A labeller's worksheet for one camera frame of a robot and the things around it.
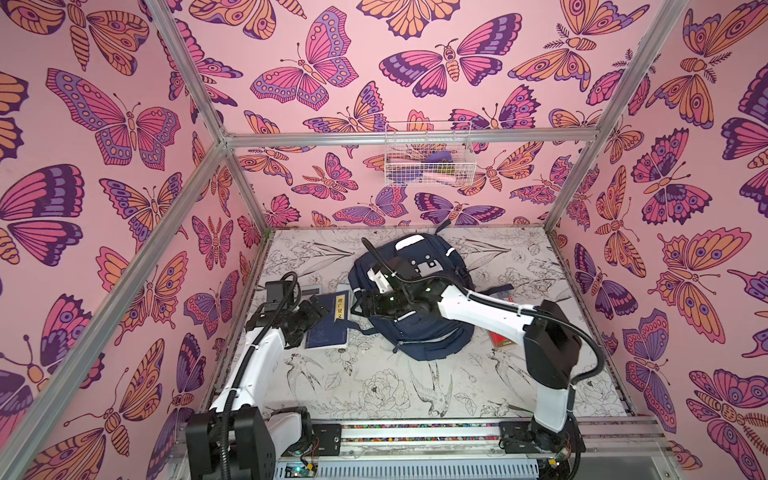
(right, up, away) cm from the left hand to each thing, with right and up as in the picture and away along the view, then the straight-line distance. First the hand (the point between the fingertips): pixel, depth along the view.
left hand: (318, 313), depth 86 cm
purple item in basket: (+36, +48, +8) cm, 61 cm away
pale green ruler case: (-6, +5, +15) cm, 17 cm away
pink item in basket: (+38, +39, +1) cm, 55 cm away
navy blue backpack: (+32, -6, -1) cm, 33 cm away
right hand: (+12, +3, -6) cm, 14 cm away
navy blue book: (+2, -7, +3) cm, 8 cm away
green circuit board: (-1, -35, -14) cm, 38 cm away
